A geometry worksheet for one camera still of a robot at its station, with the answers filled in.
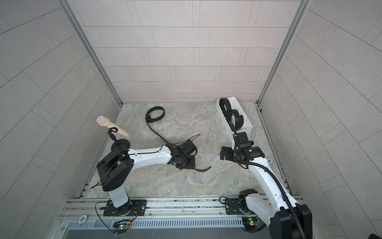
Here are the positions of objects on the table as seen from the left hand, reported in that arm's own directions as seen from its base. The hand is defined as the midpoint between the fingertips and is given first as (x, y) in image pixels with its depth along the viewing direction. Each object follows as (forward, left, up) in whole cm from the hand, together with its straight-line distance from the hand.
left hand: (196, 166), depth 85 cm
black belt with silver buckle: (+23, -26, +15) cm, 38 cm away
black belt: (-2, -4, +1) cm, 5 cm away
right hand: (+3, -17, +9) cm, 19 cm away
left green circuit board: (-28, +33, +1) cm, 44 cm away
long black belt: (+44, -19, +9) cm, 49 cm away
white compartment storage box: (+44, -29, +6) cm, 53 cm away
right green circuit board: (-27, -25, 0) cm, 37 cm away
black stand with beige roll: (+12, +46, +5) cm, 48 cm away
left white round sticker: (-25, +52, 0) cm, 58 cm away
